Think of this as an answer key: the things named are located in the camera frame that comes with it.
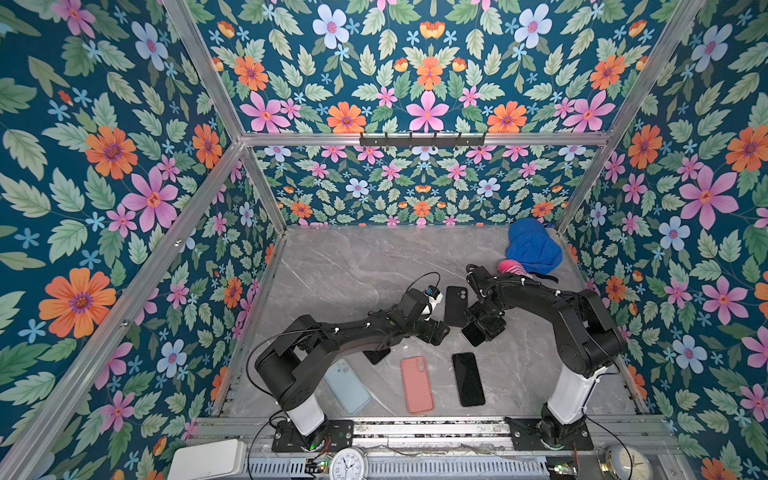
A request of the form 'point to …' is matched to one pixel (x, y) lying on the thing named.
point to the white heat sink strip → (403, 468)
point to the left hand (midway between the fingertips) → (445, 321)
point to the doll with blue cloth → (530, 244)
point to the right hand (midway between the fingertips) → (470, 328)
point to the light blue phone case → (346, 385)
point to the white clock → (348, 463)
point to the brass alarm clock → (615, 464)
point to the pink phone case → (418, 385)
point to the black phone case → (456, 306)
